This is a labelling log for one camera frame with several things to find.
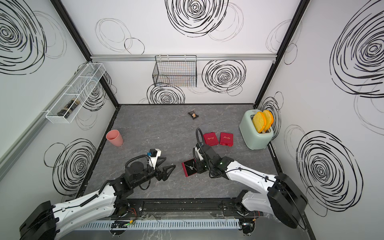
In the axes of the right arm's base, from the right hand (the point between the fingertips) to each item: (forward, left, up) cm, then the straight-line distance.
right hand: (196, 164), depth 83 cm
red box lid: (+19, -9, -3) cm, 21 cm away
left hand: (-2, +14, +7) cm, 15 cm away
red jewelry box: (-4, +4, +1) cm, 6 cm away
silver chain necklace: (-2, +2, +1) cm, 3 cm away
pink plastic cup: (+13, +49, +5) cm, 51 cm away
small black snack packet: (+41, +3, -4) cm, 41 cm away
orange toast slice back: (+21, -41, +16) cm, 48 cm away
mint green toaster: (+15, -35, +3) cm, 38 cm away
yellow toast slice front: (+21, -36, +13) cm, 44 cm away
